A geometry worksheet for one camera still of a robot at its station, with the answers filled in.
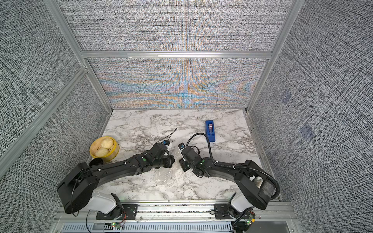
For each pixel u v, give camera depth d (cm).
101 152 89
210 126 100
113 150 91
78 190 42
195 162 66
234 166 49
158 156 67
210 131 100
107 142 93
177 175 86
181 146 78
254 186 44
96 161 84
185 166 77
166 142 78
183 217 73
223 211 73
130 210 73
